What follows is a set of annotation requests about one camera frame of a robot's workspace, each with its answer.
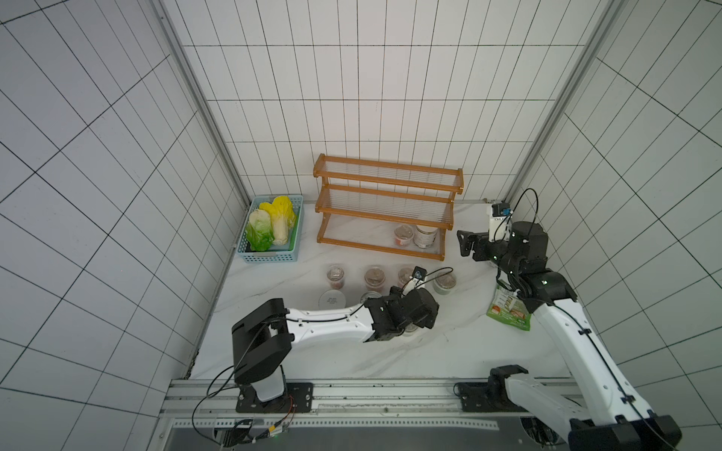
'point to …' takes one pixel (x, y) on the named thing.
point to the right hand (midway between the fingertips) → (463, 228)
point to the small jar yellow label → (412, 327)
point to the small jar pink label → (403, 234)
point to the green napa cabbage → (258, 230)
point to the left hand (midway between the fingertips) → (413, 303)
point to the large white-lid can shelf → (332, 300)
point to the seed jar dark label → (335, 273)
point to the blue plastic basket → (279, 253)
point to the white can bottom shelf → (424, 236)
